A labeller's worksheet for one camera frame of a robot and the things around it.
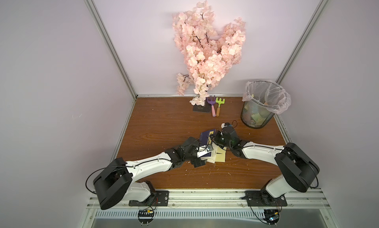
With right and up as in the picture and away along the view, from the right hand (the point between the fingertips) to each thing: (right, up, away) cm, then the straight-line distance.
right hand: (210, 131), depth 88 cm
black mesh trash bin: (+30, +9, +3) cm, 31 cm away
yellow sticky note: (+6, -14, -2) cm, 15 cm away
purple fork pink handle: (+5, +19, +28) cm, 34 cm away
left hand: (-4, -10, -6) cm, 12 cm away
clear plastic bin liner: (+40, +23, +7) cm, 47 cm away
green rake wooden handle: (+11, +19, +29) cm, 36 cm away
